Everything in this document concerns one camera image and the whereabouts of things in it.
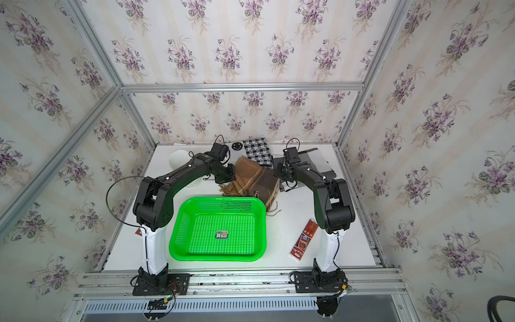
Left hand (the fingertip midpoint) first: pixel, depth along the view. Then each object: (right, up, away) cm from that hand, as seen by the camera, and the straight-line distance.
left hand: (238, 178), depth 95 cm
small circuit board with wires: (-26, -44, -24) cm, 57 cm away
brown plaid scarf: (+7, -1, +6) cm, 9 cm away
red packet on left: (-42, -23, -10) cm, 49 cm away
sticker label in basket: (-6, -24, -10) cm, 27 cm away
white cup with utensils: (-28, +10, 0) cm, 30 cm away
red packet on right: (+28, -26, -13) cm, 41 cm away
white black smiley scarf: (-2, +15, +17) cm, 23 cm away
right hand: (+20, +2, +4) cm, 21 cm away
